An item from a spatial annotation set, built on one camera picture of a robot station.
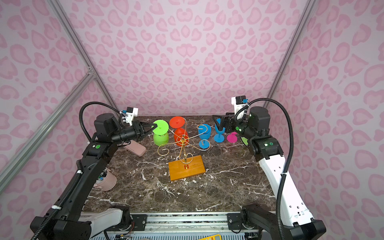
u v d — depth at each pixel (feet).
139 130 1.93
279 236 1.12
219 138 3.50
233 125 1.87
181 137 2.22
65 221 1.23
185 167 2.96
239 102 1.78
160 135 2.22
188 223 2.46
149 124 2.13
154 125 2.18
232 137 3.48
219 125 1.90
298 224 1.18
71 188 1.35
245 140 3.68
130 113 2.08
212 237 2.23
